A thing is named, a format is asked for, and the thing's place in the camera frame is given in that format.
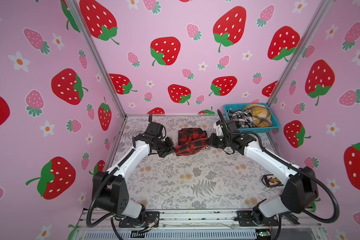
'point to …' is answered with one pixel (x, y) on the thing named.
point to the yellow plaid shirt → (262, 117)
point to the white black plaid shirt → (244, 118)
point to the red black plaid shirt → (191, 140)
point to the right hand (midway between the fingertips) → (204, 140)
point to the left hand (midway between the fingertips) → (177, 148)
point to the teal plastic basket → (238, 107)
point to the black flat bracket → (294, 219)
